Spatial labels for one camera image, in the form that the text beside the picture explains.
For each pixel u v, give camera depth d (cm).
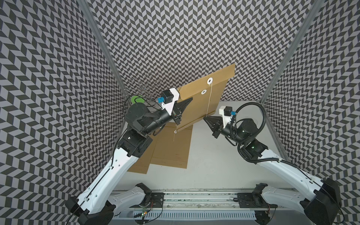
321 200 38
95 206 36
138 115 38
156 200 72
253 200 66
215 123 60
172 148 92
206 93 52
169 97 40
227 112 55
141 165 86
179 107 46
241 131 52
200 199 75
